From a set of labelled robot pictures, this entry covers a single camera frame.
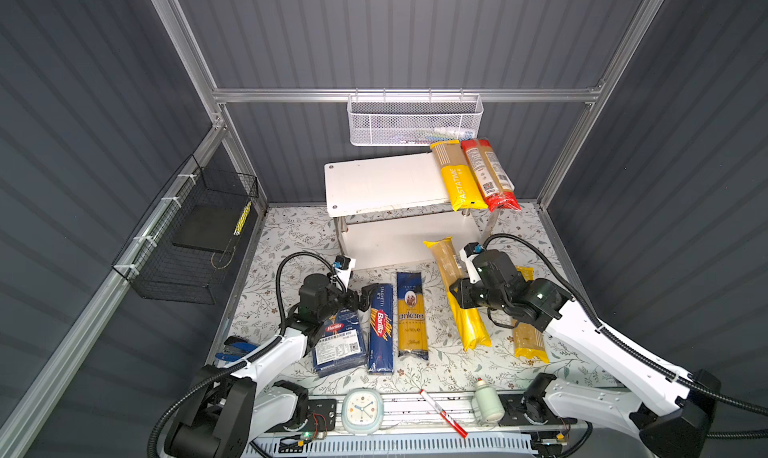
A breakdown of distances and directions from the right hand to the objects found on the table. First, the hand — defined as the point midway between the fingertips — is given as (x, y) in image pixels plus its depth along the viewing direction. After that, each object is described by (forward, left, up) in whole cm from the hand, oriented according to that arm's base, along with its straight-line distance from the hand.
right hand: (456, 289), depth 75 cm
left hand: (+7, +24, -6) cm, 26 cm away
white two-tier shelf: (+14, +18, +15) cm, 27 cm away
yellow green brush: (+16, +57, +10) cm, 60 cm away
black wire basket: (+6, +67, +11) cm, 68 cm away
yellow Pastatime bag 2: (-8, -22, -17) cm, 29 cm away
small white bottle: (-23, -6, -12) cm, 27 cm away
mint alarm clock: (-25, +24, -16) cm, 38 cm away
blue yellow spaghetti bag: (-3, +11, -17) cm, 21 cm away
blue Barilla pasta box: (-10, +30, -10) cm, 33 cm away
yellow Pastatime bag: (-9, -2, 0) cm, 9 cm away
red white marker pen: (-25, +4, -18) cm, 31 cm away
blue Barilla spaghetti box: (-5, +20, -15) cm, 25 cm away
